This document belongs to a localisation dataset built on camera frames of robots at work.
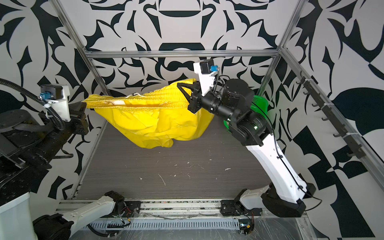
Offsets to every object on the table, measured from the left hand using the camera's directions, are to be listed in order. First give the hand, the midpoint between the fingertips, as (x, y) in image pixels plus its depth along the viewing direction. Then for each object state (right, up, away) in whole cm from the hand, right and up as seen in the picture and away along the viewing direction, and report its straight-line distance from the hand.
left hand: (77, 99), depth 46 cm
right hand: (+31, +5, +1) cm, 32 cm away
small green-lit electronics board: (+60, -57, +25) cm, 86 cm away
